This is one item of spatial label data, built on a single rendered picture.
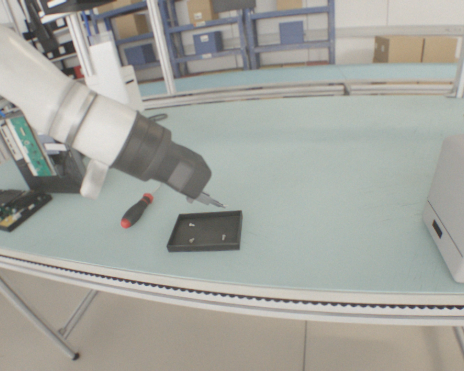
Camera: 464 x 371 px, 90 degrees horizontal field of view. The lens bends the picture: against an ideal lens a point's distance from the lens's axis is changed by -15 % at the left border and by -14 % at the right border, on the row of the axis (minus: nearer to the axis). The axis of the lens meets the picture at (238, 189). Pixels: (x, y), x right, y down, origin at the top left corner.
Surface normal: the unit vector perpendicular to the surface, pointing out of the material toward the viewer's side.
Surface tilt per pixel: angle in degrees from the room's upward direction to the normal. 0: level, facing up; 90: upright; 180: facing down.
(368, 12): 90
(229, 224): 0
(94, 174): 51
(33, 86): 76
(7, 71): 80
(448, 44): 90
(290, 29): 90
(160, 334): 0
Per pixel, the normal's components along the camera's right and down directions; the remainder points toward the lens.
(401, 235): -0.13, -0.84
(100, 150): 0.10, 0.74
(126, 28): -0.22, 0.54
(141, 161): 0.31, 0.52
